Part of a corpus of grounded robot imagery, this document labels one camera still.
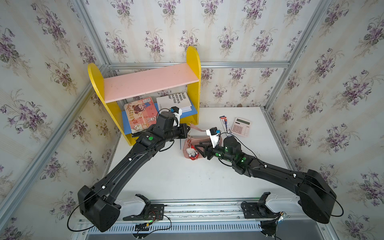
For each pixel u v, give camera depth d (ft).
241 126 3.45
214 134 2.18
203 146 2.22
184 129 2.05
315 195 1.34
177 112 2.16
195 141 2.71
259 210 2.15
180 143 3.25
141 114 3.15
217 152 2.18
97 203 1.20
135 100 3.49
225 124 3.53
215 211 2.45
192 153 2.68
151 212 2.38
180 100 3.31
